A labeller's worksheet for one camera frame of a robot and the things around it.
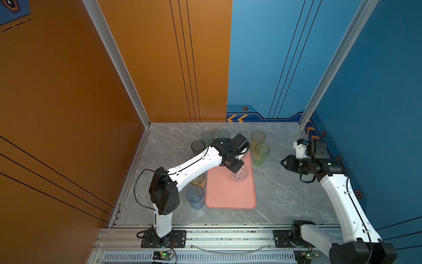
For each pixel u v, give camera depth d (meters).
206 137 1.00
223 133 1.00
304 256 0.71
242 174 0.85
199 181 0.54
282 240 0.72
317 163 0.53
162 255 0.71
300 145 0.69
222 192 0.88
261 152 0.95
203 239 0.75
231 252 0.71
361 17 0.72
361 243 0.37
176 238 0.74
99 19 0.72
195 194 0.75
